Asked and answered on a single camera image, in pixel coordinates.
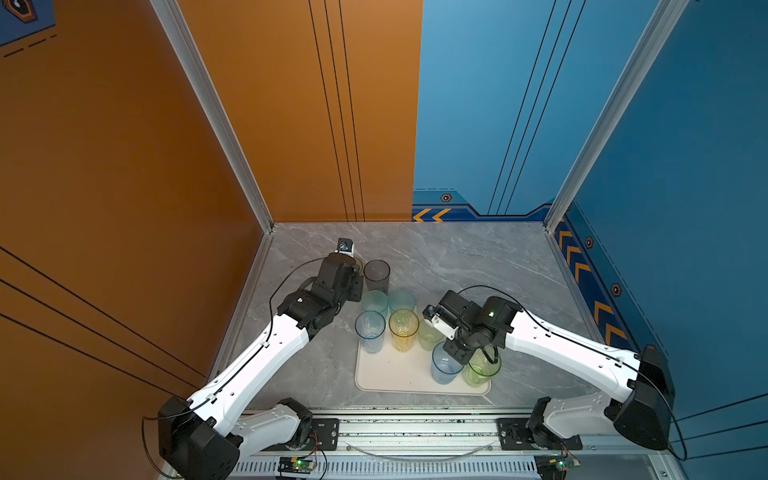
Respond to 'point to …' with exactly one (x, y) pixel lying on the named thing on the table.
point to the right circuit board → (554, 466)
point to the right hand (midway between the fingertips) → (451, 346)
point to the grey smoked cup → (376, 273)
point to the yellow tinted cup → (403, 325)
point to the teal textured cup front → (402, 298)
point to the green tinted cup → (485, 363)
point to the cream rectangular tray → (397, 372)
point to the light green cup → (428, 337)
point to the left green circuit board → (296, 464)
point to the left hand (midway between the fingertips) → (352, 271)
